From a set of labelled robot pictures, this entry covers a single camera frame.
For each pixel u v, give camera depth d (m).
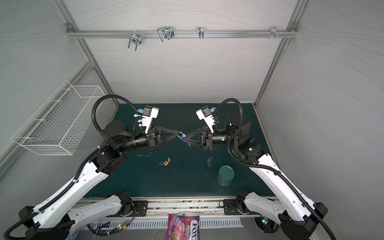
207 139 0.47
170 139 0.51
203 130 0.51
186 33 0.78
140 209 0.74
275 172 0.42
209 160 0.90
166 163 0.89
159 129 0.49
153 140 0.47
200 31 0.72
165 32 0.77
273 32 0.77
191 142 0.52
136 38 0.80
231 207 0.73
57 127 0.68
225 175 0.74
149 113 0.48
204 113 0.49
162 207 0.75
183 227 0.67
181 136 0.52
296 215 0.38
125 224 0.69
